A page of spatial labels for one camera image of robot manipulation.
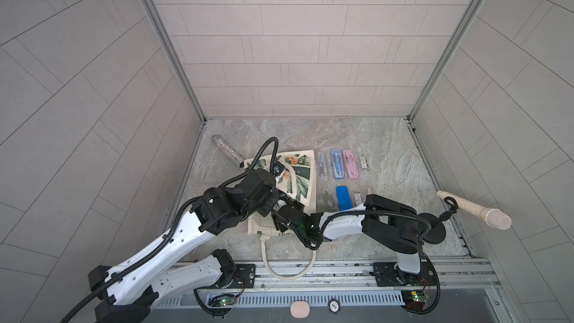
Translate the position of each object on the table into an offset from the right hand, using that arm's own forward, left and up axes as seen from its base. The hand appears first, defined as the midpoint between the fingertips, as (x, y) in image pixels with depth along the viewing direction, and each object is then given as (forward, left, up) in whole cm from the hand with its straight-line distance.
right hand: (276, 213), depth 87 cm
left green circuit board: (-27, +14, +4) cm, 31 cm away
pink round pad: (-30, -7, +3) cm, 31 cm away
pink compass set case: (+19, -33, +2) cm, 38 cm away
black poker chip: (-30, -18, +1) cm, 35 cm away
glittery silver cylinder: (+31, +25, +7) cm, 40 cm away
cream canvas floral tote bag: (+3, -8, +23) cm, 24 cm away
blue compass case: (+4, -27, +2) cm, 27 cm away
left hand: (-1, -2, +22) cm, 22 cm away
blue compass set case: (+19, -27, +2) cm, 34 cm away
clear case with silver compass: (+20, -22, +2) cm, 30 cm away
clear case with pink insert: (+6, -38, +1) cm, 39 cm away
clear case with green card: (+3, -21, +3) cm, 21 cm away
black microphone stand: (-12, -57, +3) cm, 58 cm away
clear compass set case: (+19, -39, +2) cm, 43 cm away
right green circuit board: (-30, -43, -1) cm, 52 cm away
